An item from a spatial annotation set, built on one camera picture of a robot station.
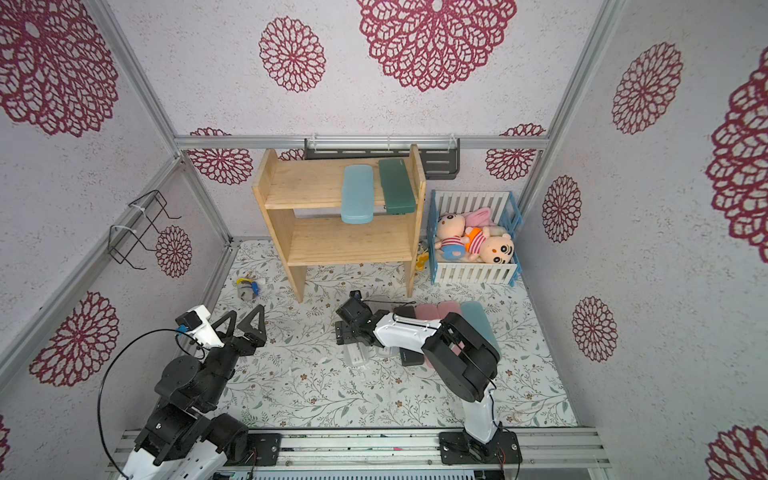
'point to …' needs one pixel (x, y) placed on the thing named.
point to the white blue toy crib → (507, 218)
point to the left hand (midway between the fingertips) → (252, 311)
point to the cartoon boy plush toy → (481, 246)
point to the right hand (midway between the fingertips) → (358, 328)
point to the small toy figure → (247, 290)
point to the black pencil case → (408, 357)
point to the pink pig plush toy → (451, 231)
